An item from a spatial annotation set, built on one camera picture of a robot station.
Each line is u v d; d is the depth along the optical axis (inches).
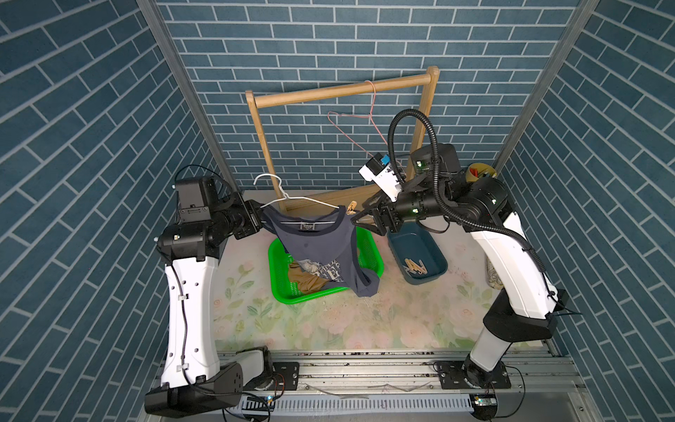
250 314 34.0
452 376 29.0
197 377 14.1
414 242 40.9
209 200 18.7
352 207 24.3
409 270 36.9
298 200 23.1
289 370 29.7
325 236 27.7
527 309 16.1
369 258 36.5
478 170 44.8
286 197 22.6
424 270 37.2
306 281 35.0
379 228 19.4
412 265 37.8
